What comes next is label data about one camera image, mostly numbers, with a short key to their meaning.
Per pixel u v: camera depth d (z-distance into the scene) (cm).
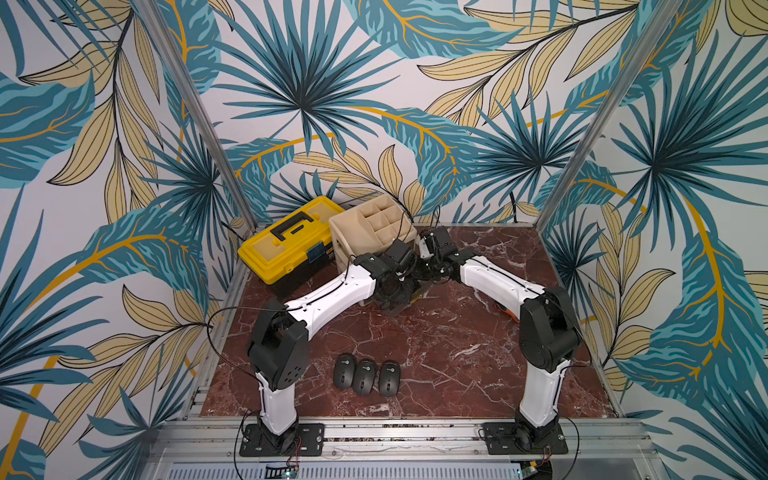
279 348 46
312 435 74
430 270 78
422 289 86
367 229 85
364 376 82
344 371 82
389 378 81
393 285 64
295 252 90
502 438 73
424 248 78
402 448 73
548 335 50
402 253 67
